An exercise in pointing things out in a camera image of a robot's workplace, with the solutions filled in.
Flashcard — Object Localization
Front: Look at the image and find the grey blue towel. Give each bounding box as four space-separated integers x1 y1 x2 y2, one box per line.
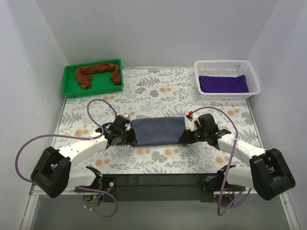
130 117 186 147

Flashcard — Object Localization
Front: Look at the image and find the purple towel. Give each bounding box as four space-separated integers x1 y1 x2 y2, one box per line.
199 75 249 93

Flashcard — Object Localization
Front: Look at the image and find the orange brown towel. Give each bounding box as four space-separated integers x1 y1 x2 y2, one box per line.
75 62 122 90

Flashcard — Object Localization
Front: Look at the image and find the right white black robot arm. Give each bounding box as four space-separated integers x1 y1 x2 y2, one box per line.
179 113 296 201

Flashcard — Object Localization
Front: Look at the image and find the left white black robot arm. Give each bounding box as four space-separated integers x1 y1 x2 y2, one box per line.
31 115 134 198

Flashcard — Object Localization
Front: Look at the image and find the floral table mat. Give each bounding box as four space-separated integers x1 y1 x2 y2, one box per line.
53 69 261 174

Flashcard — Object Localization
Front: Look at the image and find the green plastic tray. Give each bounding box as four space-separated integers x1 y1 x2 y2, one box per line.
62 58 124 99

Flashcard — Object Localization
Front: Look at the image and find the white plastic basket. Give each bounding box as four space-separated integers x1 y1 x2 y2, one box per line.
194 60 261 100

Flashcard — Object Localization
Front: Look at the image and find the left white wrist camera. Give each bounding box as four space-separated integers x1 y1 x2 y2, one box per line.
123 115 131 131

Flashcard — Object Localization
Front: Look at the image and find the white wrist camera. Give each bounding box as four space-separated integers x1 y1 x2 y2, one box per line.
185 111 199 131
123 115 131 131

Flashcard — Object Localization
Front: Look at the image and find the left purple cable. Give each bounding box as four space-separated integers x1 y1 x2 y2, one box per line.
14 98 118 218

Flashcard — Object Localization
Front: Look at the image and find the purple cable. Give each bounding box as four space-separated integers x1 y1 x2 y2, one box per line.
14 98 118 218
186 106 252 217

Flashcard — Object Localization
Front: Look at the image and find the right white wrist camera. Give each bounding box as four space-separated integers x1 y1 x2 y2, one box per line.
185 111 199 131

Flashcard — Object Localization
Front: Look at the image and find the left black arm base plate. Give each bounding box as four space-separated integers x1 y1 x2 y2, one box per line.
81 177 117 193

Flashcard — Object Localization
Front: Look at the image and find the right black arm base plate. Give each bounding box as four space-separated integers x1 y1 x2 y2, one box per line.
200 176 243 194

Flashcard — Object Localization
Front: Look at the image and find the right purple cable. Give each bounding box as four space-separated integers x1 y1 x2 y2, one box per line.
186 106 252 217

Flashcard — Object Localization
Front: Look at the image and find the aluminium frame rail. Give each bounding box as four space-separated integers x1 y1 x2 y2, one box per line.
21 172 302 230

